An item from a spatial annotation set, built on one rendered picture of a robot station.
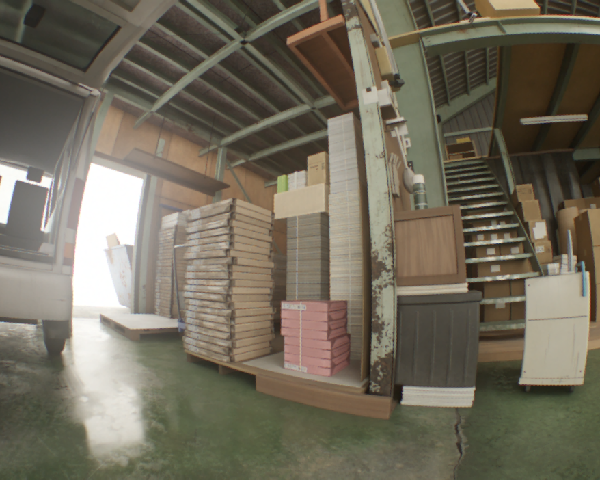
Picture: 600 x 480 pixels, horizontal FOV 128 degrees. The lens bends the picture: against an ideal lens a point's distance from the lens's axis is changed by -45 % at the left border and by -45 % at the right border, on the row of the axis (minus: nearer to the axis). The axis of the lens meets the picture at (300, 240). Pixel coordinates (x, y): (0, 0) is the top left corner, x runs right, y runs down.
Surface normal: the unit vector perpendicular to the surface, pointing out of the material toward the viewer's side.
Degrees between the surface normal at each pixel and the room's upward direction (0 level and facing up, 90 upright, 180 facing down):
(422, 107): 90
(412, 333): 90
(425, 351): 90
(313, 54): 180
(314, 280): 90
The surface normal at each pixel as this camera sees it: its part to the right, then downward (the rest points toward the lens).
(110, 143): 0.84, -0.09
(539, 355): -0.80, -0.11
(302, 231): -0.54, -0.15
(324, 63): 0.00, 0.98
